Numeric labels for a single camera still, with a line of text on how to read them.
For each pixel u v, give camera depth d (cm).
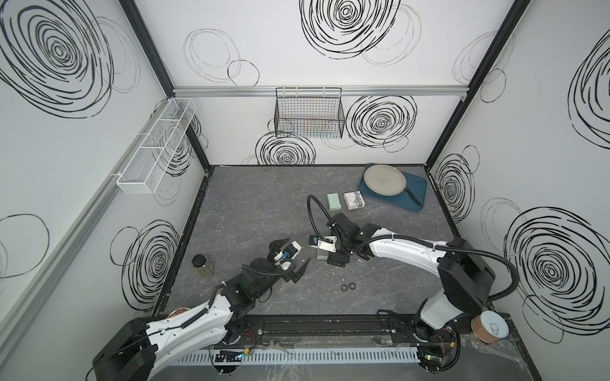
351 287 83
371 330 75
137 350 43
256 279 59
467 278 44
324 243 74
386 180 113
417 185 114
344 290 82
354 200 102
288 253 64
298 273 71
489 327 70
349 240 65
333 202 105
